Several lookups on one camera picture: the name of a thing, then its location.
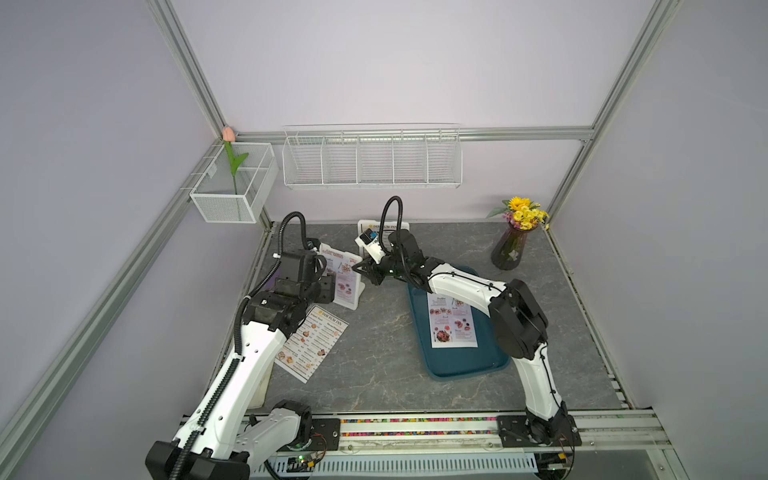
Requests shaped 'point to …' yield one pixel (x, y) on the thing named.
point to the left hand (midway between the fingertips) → (320, 280)
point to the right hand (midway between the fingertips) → (352, 264)
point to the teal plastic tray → (448, 363)
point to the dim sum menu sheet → (305, 349)
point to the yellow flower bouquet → (521, 213)
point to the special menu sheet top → (345, 275)
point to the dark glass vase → (508, 251)
